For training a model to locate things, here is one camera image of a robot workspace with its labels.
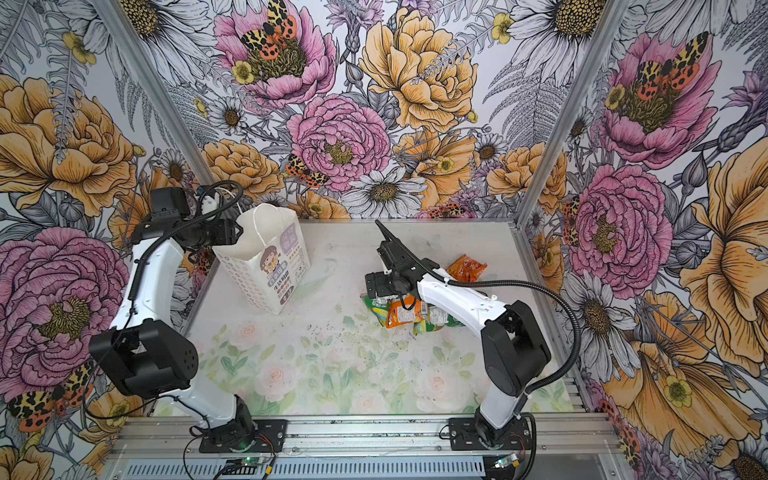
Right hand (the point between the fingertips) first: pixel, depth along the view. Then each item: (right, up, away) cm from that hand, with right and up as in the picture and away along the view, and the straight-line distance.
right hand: (384, 293), depth 87 cm
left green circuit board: (-31, -37, -16) cm, 51 cm away
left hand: (-41, +15, -5) cm, 44 cm away
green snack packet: (-1, -5, +4) cm, 6 cm away
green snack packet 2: (+15, -7, +1) cm, 17 cm away
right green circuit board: (+29, -37, -16) cm, 50 cm away
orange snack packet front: (+6, -2, -15) cm, 16 cm away
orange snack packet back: (+26, +6, +12) cm, 30 cm away
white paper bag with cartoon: (-32, +10, -2) cm, 33 cm away
